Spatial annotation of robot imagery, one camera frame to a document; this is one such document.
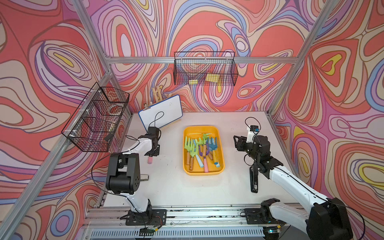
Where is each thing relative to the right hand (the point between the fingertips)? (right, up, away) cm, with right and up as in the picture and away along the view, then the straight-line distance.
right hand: (237, 140), depth 83 cm
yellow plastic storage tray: (-22, +4, +21) cm, 30 cm away
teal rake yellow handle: (-11, -5, +15) cm, 20 cm away
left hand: (-52, -9, +11) cm, 54 cm away
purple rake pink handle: (-52, -14, +10) cm, 55 cm away
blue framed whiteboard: (-43, +15, +1) cm, 45 cm away
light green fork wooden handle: (-27, -13, +8) cm, 31 cm away
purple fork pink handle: (-17, -17, +5) cm, 25 cm away
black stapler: (+9, -22, -1) cm, 24 cm away
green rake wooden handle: (-18, -3, +15) cm, 23 cm away
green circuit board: (-47, -43, -12) cm, 65 cm away
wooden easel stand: (-47, +26, +8) cm, 54 cm away
